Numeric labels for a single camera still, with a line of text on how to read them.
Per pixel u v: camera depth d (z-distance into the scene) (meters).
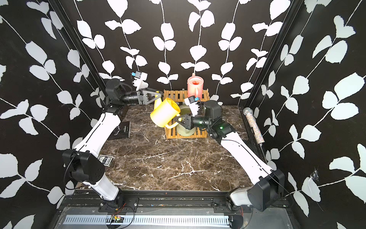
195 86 0.78
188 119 0.59
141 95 0.59
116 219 0.71
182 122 0.66
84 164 0.44
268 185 0.39
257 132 0.80
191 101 0.61
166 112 0.65
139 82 0.61
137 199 0.76
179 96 0.89
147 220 0.70
